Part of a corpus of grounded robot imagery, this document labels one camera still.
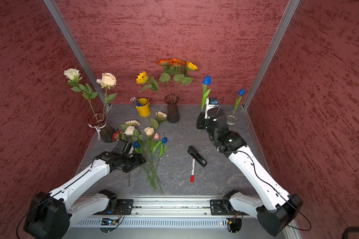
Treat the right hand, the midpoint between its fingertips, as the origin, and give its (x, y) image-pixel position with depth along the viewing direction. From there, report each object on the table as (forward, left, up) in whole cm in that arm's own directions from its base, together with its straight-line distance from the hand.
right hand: (199, 117), depth 72 cm
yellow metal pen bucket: (+29, +38, -26) cm, 55 cm away
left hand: (-14, +33, -26) cm, 44 cm away
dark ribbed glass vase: (+20, +15, -22) cm, 34 cm away
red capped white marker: (-18, +3, -32) cm, 37 cm away
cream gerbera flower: (+23, +25, -26) cm, 43 cm away
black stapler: (-5, +3, -29) cm, 29 cm away
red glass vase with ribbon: (+11, +60, -14) cm, 63 cm away
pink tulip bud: (+8, +27, -29) cm, 41 cm away
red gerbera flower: (+6, +53, -25) cm, 59 cm away
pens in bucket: (+29, +42, -14) cm, 54 cm away
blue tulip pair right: (-1, +23, -30) cm, 38 cm away
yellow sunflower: (+31, +5, -1) cm, 32 cm away
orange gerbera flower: (+33, +19, +1) cm, 38 cm away
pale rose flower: (+10, +45, -25) cm, 52 cm away
